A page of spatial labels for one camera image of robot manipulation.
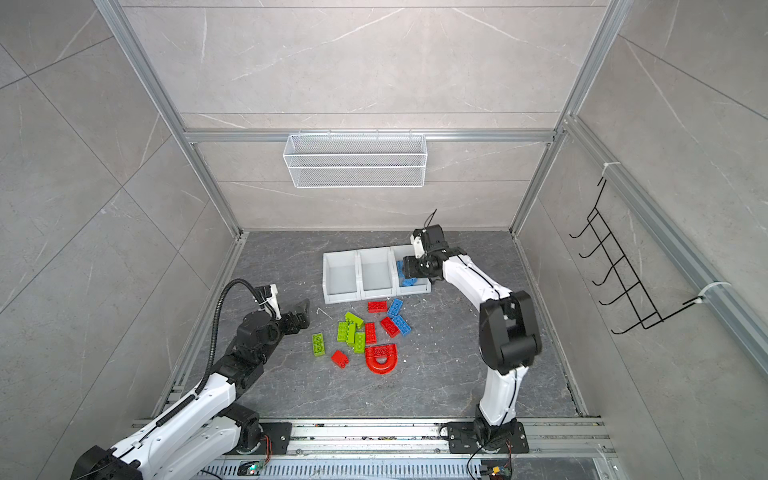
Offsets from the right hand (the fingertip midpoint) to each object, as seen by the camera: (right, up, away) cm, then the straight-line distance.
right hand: (410, 265), depth 95 cm
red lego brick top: (-10, -13, 0) cm, 17 cm away
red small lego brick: (-21, -27, -9) cm, 36 cm away
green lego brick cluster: (-20, -21, -5) cm, 29 cm away
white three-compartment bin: (-15, -3, +11) cm, 19 cm away
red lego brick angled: (-7, -19, -4) cm, 21 cm away
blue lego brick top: (-5, -14, +1) cm, 14 cm away
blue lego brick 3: (-3, 0, +4) cm, 5 cm away
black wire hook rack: (+45, -6, -33) cm, 56 cm away
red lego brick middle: (-13, -21, -5) cm, 25 cm away
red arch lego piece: (-9, -25, -9) cm, 28 cm away
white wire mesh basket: (-19, +36, +6) cm, 41 cm away
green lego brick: (-28, -24, -7) cm, 38 cm away
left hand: (-34, -8, -13) cm, 37 cm away
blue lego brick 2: (-3, -19, -2) cm, 19 cm away
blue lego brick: (0, -6, +7) cm, 9 cm away
